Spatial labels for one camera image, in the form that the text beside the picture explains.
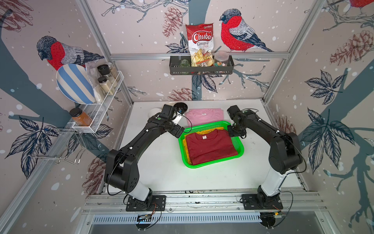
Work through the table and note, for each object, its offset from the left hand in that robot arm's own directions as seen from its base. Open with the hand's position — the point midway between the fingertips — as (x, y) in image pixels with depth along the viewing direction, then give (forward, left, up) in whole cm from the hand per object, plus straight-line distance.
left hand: (177, 123), depth 87 cm
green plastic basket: (-11, -37, -8) cm, 40 cm away
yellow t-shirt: (-7, -4, -12) cm, 15 cm away
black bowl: (+23, -1, -9) cm, 25 cm away
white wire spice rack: (-4, +43, +14) cm, 46 cm away
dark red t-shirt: (-9, -18, -12) cm, 24 cm away
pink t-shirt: (+17, -17, -15) cm, 28 cm away
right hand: (-2, -35, -8) cm, 36 cm away
